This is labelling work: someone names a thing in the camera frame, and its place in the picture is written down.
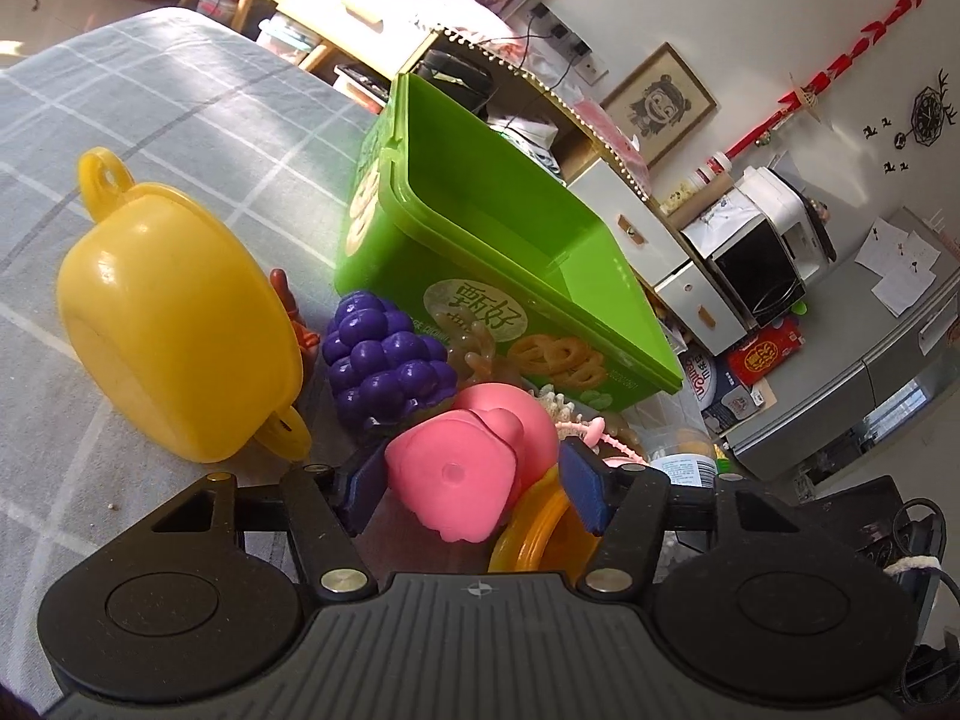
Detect orange plastic cup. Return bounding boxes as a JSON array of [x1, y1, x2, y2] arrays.
[[488, 468, 599, 585]]

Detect brown toy figurine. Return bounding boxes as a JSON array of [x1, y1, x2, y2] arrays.
[[268, 268, 322, 383]]

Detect clear cotton swab jar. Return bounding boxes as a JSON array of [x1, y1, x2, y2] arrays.
[[622, 387, 718, 489]]

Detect yellow toy pot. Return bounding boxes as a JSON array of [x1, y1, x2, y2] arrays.
[[55, 148, 313, 463]]

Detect green plastic storage bin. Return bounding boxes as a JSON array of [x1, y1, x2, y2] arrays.
[[334, 75, 683, 411]]

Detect white printer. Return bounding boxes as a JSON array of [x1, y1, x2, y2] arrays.
[[737, 166, 836, 283]]

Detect grey refrigerator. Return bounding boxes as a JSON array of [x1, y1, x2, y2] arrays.
[[719, 205, 960, 485]]

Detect grey checked tablecloth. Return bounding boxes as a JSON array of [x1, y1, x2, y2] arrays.
[[2, 8, 373, 707]]

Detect black bag on shelf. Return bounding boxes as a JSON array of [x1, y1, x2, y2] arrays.
[[413, 49, 494, 119]]

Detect black microwave oven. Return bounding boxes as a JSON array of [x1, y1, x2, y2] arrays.
[[682, 192, 805, 327]]

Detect wooden tv cabinet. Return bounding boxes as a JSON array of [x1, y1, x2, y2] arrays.
[[179, 0, 752, 358]]

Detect purple toy grapes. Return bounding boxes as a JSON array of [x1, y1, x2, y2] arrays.
[[320, 291, 457, 433]]

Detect framed cartoon girl picture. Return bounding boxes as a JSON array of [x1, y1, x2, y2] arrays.
[[602, 43, 718, 167]]

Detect translucent tan hand toy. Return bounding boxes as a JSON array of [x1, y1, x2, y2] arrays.
[[431, 307, 524, 388]]

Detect beige starfish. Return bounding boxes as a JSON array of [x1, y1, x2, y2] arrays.
[[535, 383, 581, 424]]

